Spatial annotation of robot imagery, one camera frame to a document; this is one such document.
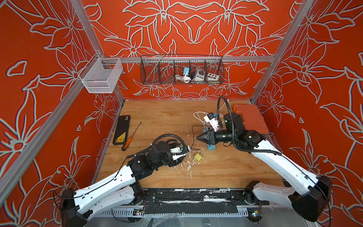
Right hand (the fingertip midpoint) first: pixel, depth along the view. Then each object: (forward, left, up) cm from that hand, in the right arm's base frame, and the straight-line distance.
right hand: (196, 139), depth 67 cm
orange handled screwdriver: (+6, +45, -23) cm, 51 cm away
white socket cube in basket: (+46, -13, +3) cm, 48 cm away
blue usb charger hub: (+8, -12, -24) cm, 28 cm away
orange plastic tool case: (+29, -45, -21) cm, 58 cm away
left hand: (-1, +7, -7) cm, 10 cm away
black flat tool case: (+18, +50, -23) cm, 58 cm away
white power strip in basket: (+44, -5, +6) cm, 45 cm away
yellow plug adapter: (+1, -3, -24) cm, 24 cm away
